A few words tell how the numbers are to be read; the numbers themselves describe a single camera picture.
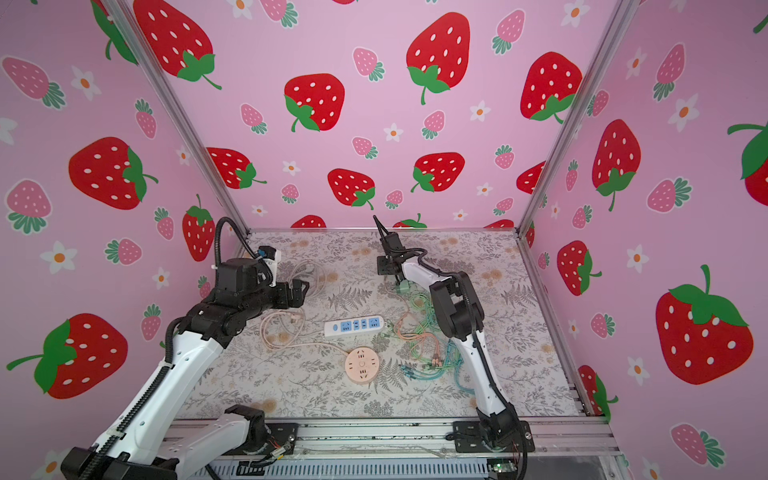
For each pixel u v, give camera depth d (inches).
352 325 36.5
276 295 26.0
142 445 15.3
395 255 33.8
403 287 39.6
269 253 25.7
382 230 37.7
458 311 24.6
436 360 33.8
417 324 37.3
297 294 26.6
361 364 33.0
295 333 36.4
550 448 28.9
